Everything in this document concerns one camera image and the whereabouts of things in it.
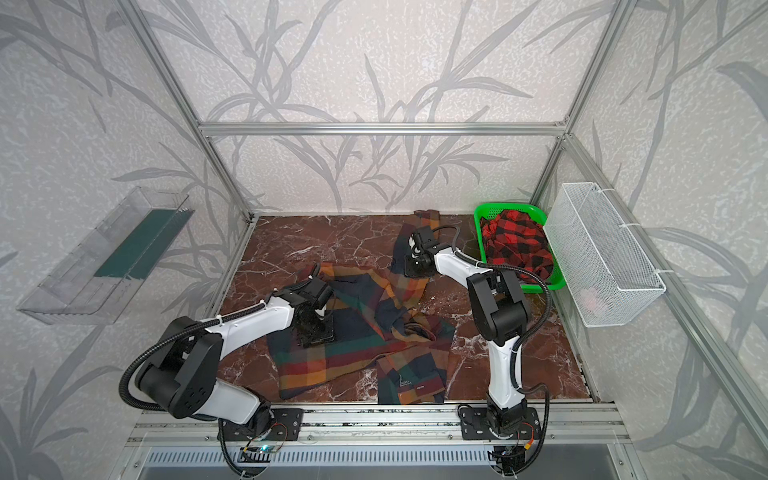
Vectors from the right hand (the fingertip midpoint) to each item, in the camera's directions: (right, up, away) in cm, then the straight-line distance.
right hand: (409, 260), depth 101 cm
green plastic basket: (+48, -6, -5) cm, 48 cm away
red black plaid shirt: (+36, +8, +2) cm, 37 cm away
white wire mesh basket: (+40, +3, -37) cm, 55 cm away
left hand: (-22, -20, -13) cm, 32 cm away
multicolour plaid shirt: (-9, -20, -14) cm, 26 cm away
